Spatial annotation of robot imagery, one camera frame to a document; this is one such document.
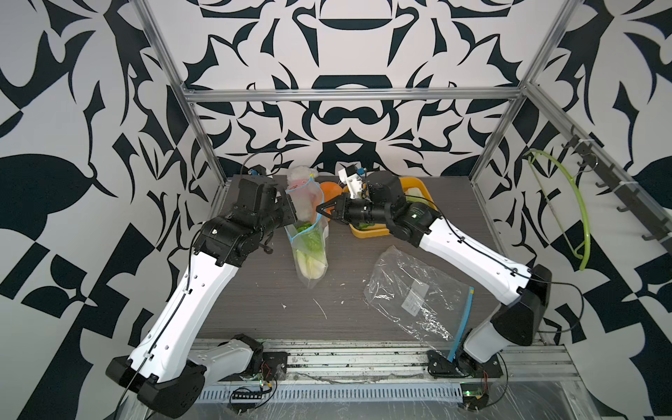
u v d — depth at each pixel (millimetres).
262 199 470
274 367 733
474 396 707
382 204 548
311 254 807
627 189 579
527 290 425
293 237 617
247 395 727
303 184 1060
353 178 637
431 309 830
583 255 672
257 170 571
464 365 654
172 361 364
